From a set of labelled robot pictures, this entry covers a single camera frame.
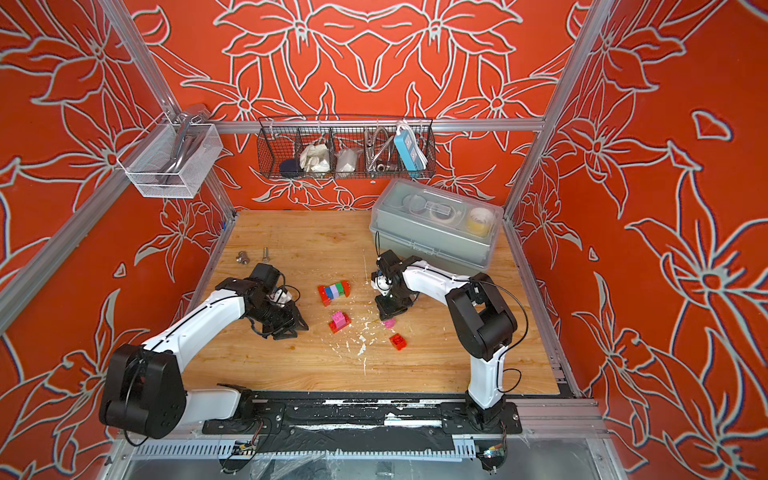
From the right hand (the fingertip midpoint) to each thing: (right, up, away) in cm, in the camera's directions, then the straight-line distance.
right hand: (378, 316), depth 89 cm
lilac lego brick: (-14, +7, +6) cm, 17 cm away
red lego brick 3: (+6, -6, -5) cm, 10 cm away
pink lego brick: (-11, 0, -3) cm, 12 cm away
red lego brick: (-17, +5, +5) cm, 19 cm away
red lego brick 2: (-10, +8, +7) cm, 14 cm away
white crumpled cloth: (-20, +49, +3) cm, 53 cm away
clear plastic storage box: (+13, +29, +1) cm, 32 cm away
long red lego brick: (-14, -3, -1) cm, 14 cm away
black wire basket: (-11, +55, +11) cm, 57 cm away
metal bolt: (-41, +16, +16) cm, 47 cm away
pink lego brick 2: (+4, -2, -1) cm, 4 cm away
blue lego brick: (-16, +6, +6) cm, 18 cm away
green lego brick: (-12, +7, +6) cm, 16 cm away
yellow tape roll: (+33, +29, +6) cm, 44 cm away
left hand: (-21, -1, -7) cm, 22 cm away
